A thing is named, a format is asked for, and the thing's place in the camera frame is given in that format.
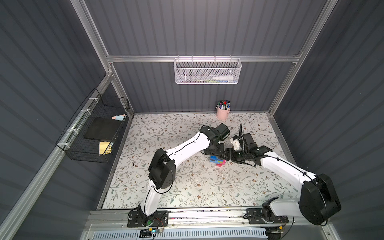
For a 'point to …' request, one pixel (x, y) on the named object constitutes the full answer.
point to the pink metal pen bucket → (222, 114)
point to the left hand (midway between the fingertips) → (221, 156)
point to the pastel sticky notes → (118, 117)
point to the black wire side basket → (72, 143)
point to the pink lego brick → (223, 163)
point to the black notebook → (103, 128)
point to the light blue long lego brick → (218, 161)
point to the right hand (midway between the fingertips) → (225, 158)
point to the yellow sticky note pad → (105, 147)
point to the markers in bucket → (223, 104)
